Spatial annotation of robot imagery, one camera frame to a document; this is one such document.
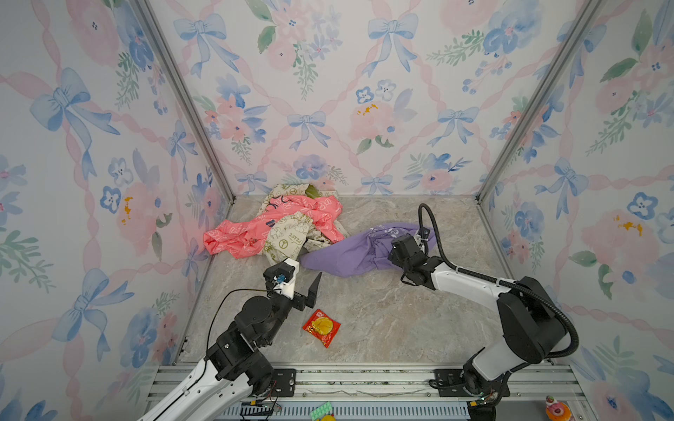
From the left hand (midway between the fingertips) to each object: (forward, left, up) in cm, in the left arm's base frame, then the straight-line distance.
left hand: (303, 265), depth 68 cm
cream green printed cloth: (+18, +7, -11) cm, 22 cm away
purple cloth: (+18, -20, -23) cm, 35 cm away
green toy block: (-29, -5, -25) cm, 39 cm away
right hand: (+17, -31, -18) cm, 40 cm away
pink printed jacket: (+23, +25, -19) cm, 39 cm away
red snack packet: (-7, -4, -25) cm, 27 cm away
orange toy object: (-29, -66, -23) cm, 76 cm away
